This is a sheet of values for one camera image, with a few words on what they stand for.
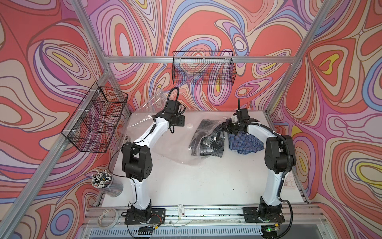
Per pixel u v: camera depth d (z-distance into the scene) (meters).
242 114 0.80
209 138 0.98
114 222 0.71
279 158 0.54
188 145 0.99
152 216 0.73
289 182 0.84
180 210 0.75
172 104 0.72
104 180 0.69
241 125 0.75
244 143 0.98
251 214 0.73
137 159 0.51
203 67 0.97
